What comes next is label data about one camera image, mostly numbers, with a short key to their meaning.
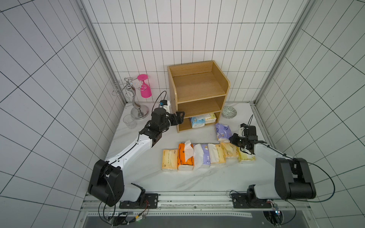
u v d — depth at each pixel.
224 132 0.95
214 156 0.84
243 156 0.84
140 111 1.10
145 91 1.03
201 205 0.73
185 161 0.79
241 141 0.80
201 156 0.83
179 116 0.72
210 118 1.00
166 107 0.73
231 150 0.88
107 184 0.38
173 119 0.71
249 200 0.67
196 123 1.00
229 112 1.10
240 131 0.83
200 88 0.85
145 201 0.71
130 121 1.00
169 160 0.82
